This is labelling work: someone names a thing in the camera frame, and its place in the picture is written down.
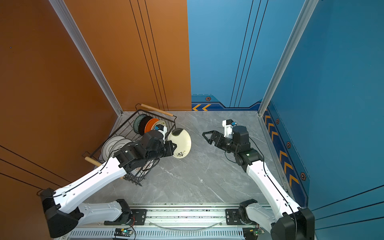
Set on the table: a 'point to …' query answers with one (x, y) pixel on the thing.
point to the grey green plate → (136, 122)
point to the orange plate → (149, 124)
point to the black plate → (143, 123)
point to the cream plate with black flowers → (181, 138)
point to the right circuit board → (251, 233)
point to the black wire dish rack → (125, 129)
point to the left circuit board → (123, 232)
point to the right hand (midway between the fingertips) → (207, 137)
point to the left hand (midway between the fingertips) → (178, 144)
